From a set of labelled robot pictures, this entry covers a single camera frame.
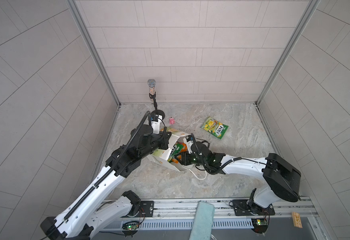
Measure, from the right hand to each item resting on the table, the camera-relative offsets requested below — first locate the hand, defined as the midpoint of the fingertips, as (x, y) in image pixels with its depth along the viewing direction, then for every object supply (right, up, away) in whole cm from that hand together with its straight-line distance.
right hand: (176, 158), depth 79 cm
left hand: (0, +15, -14) cm, 21 cm away
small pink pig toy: (-4, +19, +24) cm, 31 cm away
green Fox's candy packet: (+25, +15, +20) cm, 35 cm away
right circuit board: (+39, -28, -11) cm, 49 cm away
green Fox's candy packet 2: (0, +4, +2) cm, 5 cm away
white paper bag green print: (-7, +4, -10) cm, 13 cm away
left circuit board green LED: (-20, -26, -15) cm, 36 cm away
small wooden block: (+56, -24, -12) cm, 62 cm away
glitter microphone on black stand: (-14, +41, +6) cm, 44 cm away
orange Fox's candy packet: (+4, +4, +5) cm, 7 cm away
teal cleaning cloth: (+13, -25, -12) cm, 31 cm away
